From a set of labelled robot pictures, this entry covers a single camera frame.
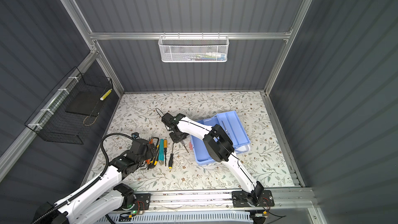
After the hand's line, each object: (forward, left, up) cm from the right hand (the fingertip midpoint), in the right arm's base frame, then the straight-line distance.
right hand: (180, 140), depth 96 cm
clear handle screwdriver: (-3, -3, +1) cm, 4 cm away
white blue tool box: (+5, -30, +12) cm, 32 cm away
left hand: (-9, +17, +8) cm, 21 cm away
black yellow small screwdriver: (-12, +4, +2) cm, 13 cm away
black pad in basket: (+3, +41, +33) cm, 53 cm away
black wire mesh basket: (-9, +49, +35) cm, 61 cm away
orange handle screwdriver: (-6, +8, +2) cm, 10 cm away
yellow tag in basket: (+9, +37, +30) cm, 49 cm away
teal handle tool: (-9, +10, +3) cm, 14 cm away
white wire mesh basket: (+70, -7, +22) cm, 74 cm away
